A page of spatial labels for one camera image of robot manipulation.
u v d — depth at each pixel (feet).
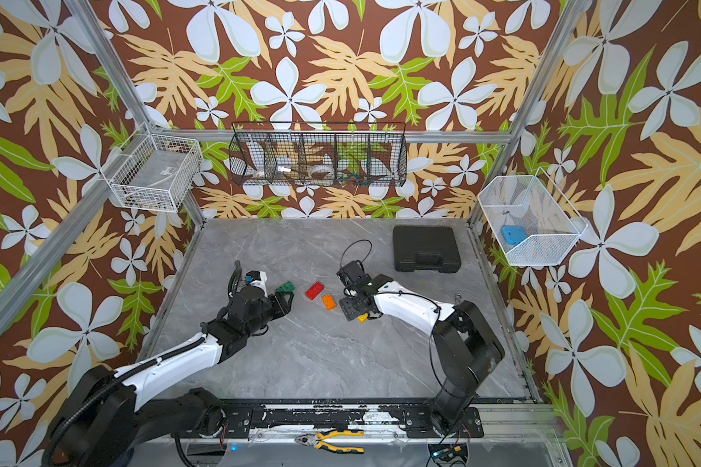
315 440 2.32
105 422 1.32
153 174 2.79
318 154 3.20
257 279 2.53
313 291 3.23
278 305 2.46
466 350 1.49
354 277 2.31
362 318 2.63
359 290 2.21
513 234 2.63
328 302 3.14
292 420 2.46
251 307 2.14
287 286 3.24
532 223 2.75
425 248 3.64
